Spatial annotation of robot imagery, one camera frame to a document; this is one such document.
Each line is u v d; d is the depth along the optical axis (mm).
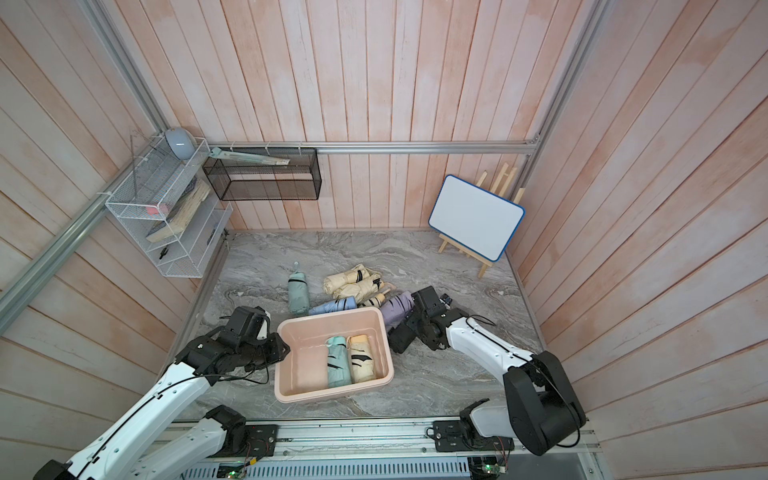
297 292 997
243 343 602
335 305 926
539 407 417
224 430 621
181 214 796
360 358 837
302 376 819
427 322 661
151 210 729
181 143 837
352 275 1010
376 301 950
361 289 972
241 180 1062
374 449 730
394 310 942
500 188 929
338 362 835
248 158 908
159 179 810
